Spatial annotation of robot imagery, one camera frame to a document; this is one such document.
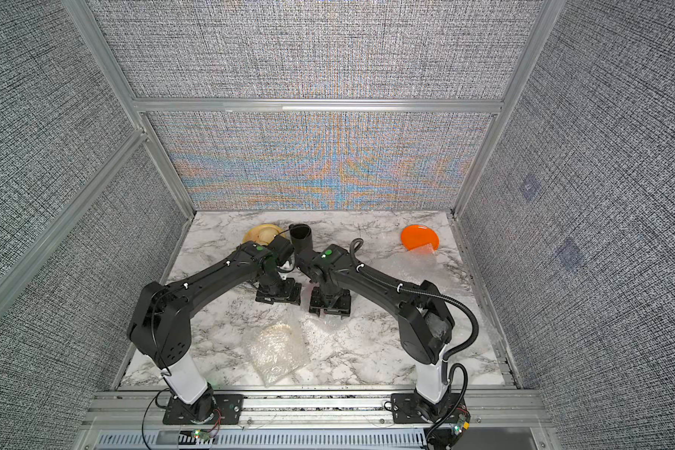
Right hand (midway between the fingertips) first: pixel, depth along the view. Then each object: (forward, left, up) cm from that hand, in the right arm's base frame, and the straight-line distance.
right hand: (324, 309), depth 80 cm
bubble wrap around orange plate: (+22, -40, -12) cm, 47 cm away
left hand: (+4, +10, -2) cm, 11 cm away
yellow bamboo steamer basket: (+33, +24, -6) cm, 41 cm away
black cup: (+27, +9, 0) cm, 28 cm away
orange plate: (+35, -35, -11) cm, 50 cm away
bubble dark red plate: (-3, 0, -10) cm, 10 cm away
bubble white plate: (-9, +14, -6) cm, 18 cm away
